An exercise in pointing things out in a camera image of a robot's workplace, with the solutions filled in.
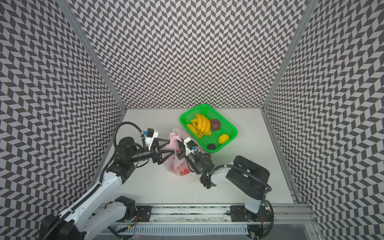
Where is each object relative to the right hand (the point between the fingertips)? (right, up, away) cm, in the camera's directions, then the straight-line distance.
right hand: (175, 141), depth 73 cm
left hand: (-1, -3, -3) cm, 4 cm away
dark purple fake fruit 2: (+19, -6, +18) cm, 27 cm away
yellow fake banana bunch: (+13, +6, +23) cm, 27 cm away
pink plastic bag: (+2, -13, -1) cm, 13 cm away
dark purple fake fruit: (+23, +8, +29) cm, 37 cm away
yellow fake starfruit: (+7, +4, +29) cm, 31 cm away
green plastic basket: (+30, +6, +26) cm, 40 cm away
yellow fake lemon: (+27, -1, +23) cm, 36 cm away
